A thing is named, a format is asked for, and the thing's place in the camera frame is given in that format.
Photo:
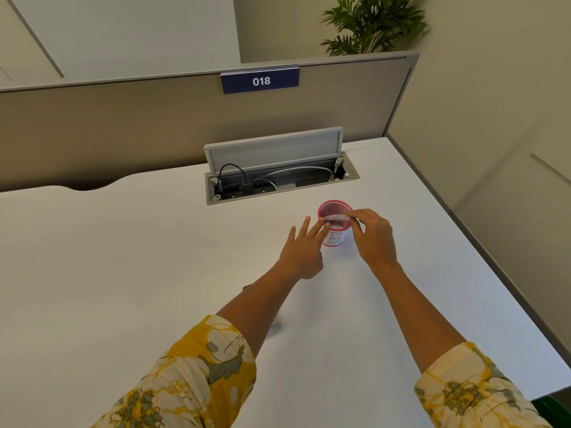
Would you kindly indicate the person's left hand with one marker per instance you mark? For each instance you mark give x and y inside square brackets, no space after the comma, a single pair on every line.
[301,258]

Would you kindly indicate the person's right hand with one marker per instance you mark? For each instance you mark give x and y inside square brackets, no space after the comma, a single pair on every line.
[374,240]

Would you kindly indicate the white paper cup red rim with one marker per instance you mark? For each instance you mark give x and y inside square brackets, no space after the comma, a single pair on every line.
[334,239]

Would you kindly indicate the person's left forearm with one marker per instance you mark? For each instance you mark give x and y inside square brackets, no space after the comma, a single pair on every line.
[261,307]

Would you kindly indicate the person's right forearm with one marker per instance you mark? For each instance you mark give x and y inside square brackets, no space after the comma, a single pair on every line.
[417,316]

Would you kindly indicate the black plug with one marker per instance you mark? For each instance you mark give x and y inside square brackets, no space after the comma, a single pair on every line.
[247,188]

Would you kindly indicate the yellow floral left sleeve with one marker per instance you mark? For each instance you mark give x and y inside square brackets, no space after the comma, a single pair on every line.
[187,383]

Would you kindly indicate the yellow floral sleeve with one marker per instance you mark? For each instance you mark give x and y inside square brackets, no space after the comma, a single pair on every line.
[187,383]
[473,392]

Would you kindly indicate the yellow floral right sleeve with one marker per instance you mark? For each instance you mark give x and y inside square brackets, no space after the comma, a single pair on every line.
[473,392]

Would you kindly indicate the blue number sign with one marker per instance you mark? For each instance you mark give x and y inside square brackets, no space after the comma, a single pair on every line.
[261,81]

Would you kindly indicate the wide beige partition panel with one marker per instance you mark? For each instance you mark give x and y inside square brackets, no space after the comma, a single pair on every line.
[134,129]

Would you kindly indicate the green potted plant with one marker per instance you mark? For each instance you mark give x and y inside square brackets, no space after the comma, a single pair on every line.
[374,22]

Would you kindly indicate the green object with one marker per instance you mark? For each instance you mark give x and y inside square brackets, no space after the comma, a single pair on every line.
[555,412]

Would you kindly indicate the white cabinets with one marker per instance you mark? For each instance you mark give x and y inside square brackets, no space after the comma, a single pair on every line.
[18,53]

